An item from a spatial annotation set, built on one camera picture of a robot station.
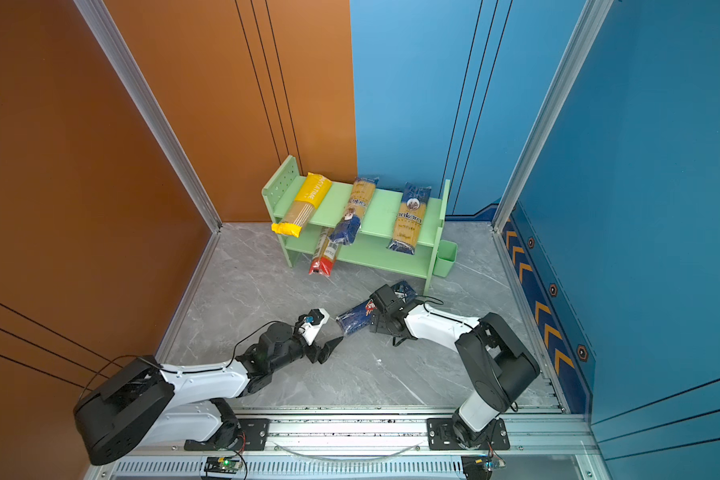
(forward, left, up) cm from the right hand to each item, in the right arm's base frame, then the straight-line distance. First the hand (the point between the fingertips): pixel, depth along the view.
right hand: (385, 326), depth 92 cm
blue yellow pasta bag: (+17, -7, +30) cm, 35 cm away
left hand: (-4, +15, +8) cm, 17 cm away
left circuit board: (-35, +38, -1) cm, 51 cm away
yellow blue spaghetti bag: (+13, +9, +31) cm, 35 cm away
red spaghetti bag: (+16, +18, +16) cm, 29 cm away
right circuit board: (-35, -21, -2) cm, 41 cm away
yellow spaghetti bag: (+28, +21, +30) cm, 47 cm away
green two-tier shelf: (+17, +2, +27) cm, 32 cm away
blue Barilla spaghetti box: (+1, +8, +4) cm, 9 cm away
